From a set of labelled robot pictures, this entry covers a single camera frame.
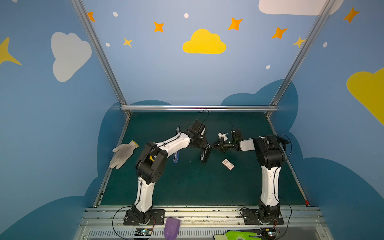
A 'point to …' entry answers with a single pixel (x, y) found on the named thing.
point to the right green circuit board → (271, 232)
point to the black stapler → (205, 154)
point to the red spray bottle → (282, 143)
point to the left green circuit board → (143, 231)
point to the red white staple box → (228, 164)
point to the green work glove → (233, 235)
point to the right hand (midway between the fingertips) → (212, 145)
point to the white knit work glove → (123, 152)
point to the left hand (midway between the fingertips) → (207, 143)
